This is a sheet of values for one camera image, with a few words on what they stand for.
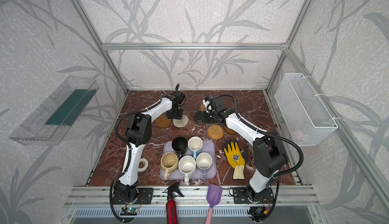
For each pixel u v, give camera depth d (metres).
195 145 0.89
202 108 1.09
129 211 0.71
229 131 0.62
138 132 0.60
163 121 0.99
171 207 0.68
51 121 0.63
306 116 0.61
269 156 0.45
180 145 0.88
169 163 0.84
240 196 0.73
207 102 0.80
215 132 0.96
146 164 0.83
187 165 0.82
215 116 0.68
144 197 0.74
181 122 1.02
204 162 0.85
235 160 0.84
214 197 0.73
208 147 0.89
